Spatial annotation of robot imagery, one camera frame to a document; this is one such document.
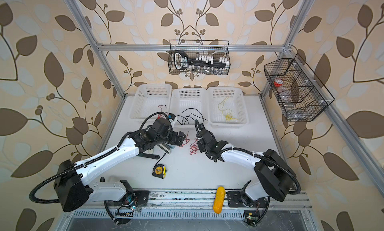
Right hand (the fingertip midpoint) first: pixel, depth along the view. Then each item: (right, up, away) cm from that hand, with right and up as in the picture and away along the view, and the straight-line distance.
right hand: (203, 140), depth 88 cm
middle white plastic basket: (-10, +23, +27) cm, 37 cm away
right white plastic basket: (+19, +21, +26) cm, 38 cm away
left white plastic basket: (-43, +27, +31) cm, 59 cm away
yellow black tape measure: (-24, -15, -7) cm, 30 cm away
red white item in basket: (+41, +33, -7) cm, 53 cm away
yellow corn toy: (+7, -25, -17) cm, 31 cm away
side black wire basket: (+48, +25, -16) cm, 57 cm away
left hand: (-12, +6, -10) cm, 17 cm away
